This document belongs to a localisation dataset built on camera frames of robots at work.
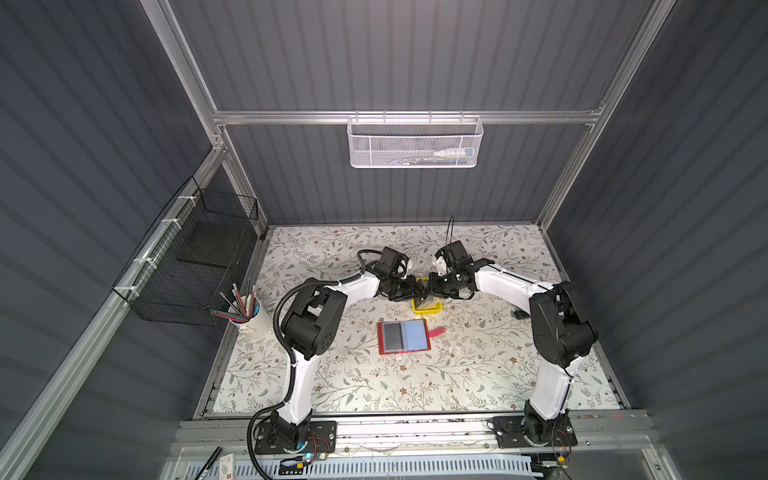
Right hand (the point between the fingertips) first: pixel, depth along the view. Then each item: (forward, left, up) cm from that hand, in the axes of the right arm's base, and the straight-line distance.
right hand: (428, 289), depth 94 cm
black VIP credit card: (-13, +11, -6) cm, 18 cm away
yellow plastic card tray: (-3, 0, -4) cm, 5 cm away
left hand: (-2, 0, -2) cm, 3 cm away
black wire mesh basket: (-6, +62, +22) cm, 66 cm away
